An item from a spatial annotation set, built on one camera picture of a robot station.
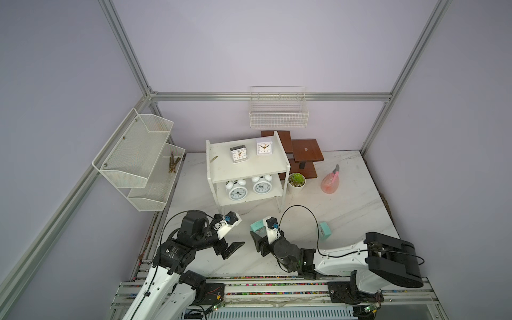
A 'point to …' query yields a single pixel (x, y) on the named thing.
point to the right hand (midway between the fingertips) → (258, 230)
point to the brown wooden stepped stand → (300, 153)
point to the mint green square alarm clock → (258, 228)
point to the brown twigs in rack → (172, 163)
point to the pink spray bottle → (330, 182)
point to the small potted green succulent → (296, 182)
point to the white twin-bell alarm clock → (236, 190)
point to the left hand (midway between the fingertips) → (234, 233)
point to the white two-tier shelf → (248, 169)
